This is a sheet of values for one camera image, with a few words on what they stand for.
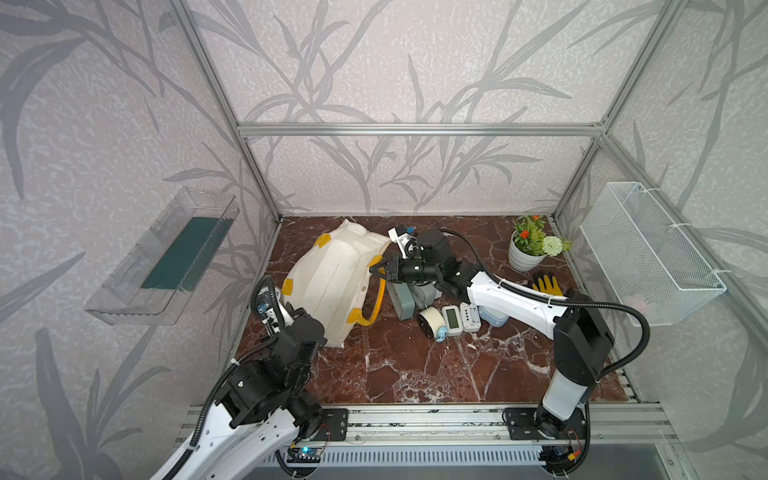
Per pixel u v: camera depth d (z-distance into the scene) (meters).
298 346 0.47
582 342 0.45
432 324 0.84
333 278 0.94
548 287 0.97
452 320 0.89
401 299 0.86
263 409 0.44
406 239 0.72
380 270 0.77
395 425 0.75
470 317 0.90
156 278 0.65
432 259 0.62
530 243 0.94
